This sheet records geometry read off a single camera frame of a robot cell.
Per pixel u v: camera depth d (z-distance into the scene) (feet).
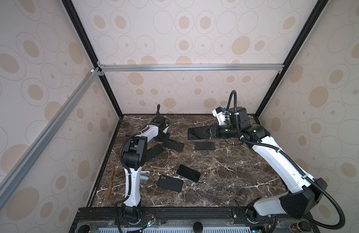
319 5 2.22
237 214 2.41
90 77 2.69
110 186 2.75
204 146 3.32
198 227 2.08
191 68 2.94
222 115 2.14
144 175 2.86
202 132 2.32
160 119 2.86
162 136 2.96
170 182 2.80
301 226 2.09
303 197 1.25
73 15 2.28
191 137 3.04
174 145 3.39
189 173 2.88
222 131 2.04
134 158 1.88
